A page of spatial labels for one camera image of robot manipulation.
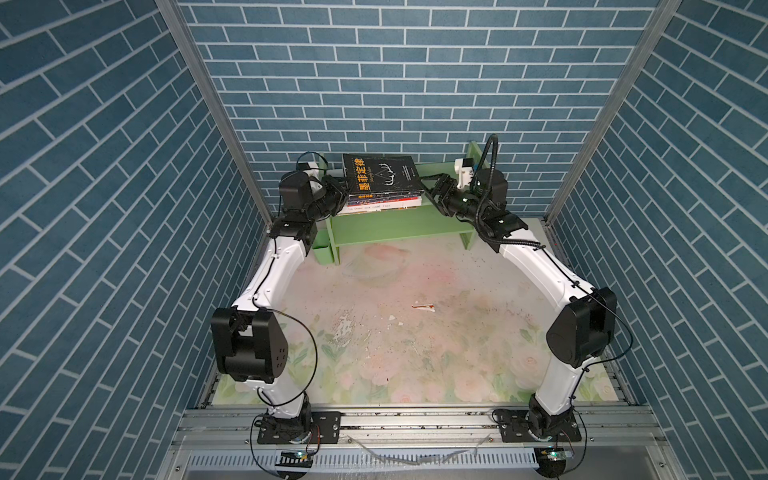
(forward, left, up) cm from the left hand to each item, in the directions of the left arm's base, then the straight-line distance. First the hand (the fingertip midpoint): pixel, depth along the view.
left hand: (358, 178), depth 77 cm
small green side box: (+1, +14, -30) cm, 33 cm away
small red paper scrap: (-16, -21, -39) cm, 47 cm away
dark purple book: (-2, -6, -4) cm, 8 cm away
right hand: (-2, -16, 0) cm, 16 cm away
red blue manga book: (-2, -6, -6) cm, 9 cm away
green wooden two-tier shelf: (+2, -1, -21) cm, 21 cm away
